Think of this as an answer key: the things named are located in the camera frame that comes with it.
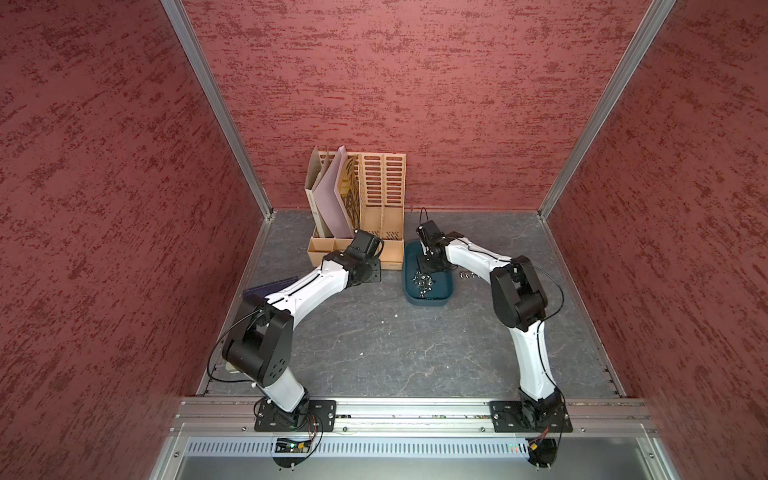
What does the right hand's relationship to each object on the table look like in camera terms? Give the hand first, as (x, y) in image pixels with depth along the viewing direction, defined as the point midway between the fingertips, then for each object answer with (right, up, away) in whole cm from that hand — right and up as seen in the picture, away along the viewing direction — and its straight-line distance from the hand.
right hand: (429, 269), depth 102 cm
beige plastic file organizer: (-21, +31, +14) cm, 40 cm away
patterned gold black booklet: (-28, +28, -1) cm, 40 cm away
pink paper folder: (-32, +20, -9) cm, 39 cm away
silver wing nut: (+6, +2, -34) cm, 35 cm away
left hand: (-20, -1, -12) cm, 23 cm away
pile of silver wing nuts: (-2, -4, -5) cm, 7 cm away
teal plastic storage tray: (+4, -6, -5) cm, 8 cm away
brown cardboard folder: (-38, +35, -7) cm, 52 cm away
